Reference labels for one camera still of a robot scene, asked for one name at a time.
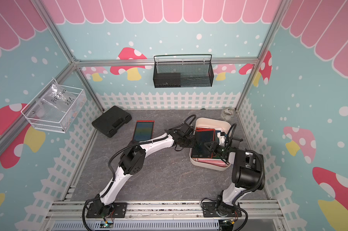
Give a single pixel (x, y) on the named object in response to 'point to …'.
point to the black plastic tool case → (109, 122)
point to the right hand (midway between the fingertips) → (206, 144)
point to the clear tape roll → (228, 113)
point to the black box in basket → (167, 80)
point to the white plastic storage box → (225, 123)
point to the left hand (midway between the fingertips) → (194, 146)
